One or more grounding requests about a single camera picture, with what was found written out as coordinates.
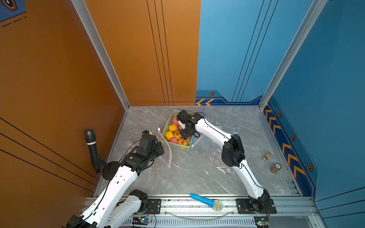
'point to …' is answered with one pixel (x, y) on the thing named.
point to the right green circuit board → (260, 223)
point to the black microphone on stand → (91, 138)
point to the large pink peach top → (175, 121)
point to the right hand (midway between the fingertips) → (187, 133)
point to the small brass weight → (265, 157)
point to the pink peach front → (174, 140)
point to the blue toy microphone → (217, 204)
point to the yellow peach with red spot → (177, 135)
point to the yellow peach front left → (168, 135)
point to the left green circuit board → (145, 220)
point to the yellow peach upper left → (173, 128)
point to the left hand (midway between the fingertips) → (163, 144)
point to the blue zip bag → (194, 139)
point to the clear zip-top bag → (167, 157)
